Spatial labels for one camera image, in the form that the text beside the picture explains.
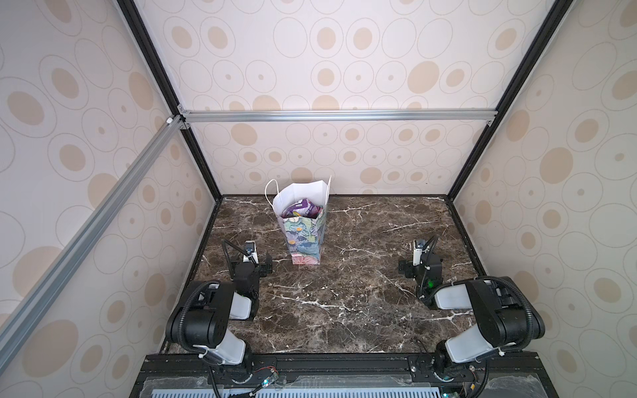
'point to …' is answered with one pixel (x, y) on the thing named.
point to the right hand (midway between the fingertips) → (425, 256)
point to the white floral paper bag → (304, 236)
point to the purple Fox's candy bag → (303, 207)
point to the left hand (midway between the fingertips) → (259, 248)
